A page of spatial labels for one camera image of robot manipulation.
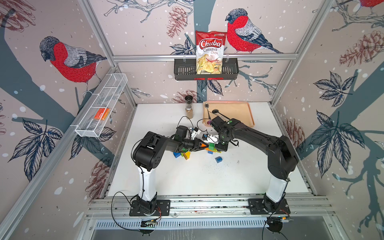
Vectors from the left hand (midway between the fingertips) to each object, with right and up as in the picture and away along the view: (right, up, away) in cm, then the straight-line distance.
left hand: (208, 145), depth 90 cm
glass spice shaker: (-13, +25, +17) cm, 33 cm away
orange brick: (-3, 0, 0) cm, 3 cm away
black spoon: (+9, +22, +24) cm, 34 cm away
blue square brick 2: (+6, -8, -2) cm, 10 cm away
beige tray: (+18, +23, +29) cm, 41 cm away
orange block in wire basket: (-53, +20, -19) cm, 60 cm away
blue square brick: (-20, -6, +1) cm, 21 cm away
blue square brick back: (+1, -4, +2) cm, 5 cm away
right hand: (+7, +1, -1) cm, 7 cm away
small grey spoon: (+1, +27, +28) cm, 39 cm away
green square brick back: (+2, 0, -4) cm, 5 cm away
